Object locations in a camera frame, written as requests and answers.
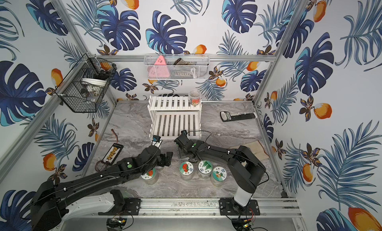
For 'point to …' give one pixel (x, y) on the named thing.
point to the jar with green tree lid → (205, 169)
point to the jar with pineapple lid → (219, 176)
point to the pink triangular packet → (159, 69)
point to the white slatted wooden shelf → (168, 115)
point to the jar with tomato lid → (151, 176)
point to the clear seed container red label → (195, 97)
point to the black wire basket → (83, 88)
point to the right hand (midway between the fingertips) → (186, 149)
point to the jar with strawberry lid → (186, 169)
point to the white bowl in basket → (93, 83)
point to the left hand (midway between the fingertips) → (166, 150)
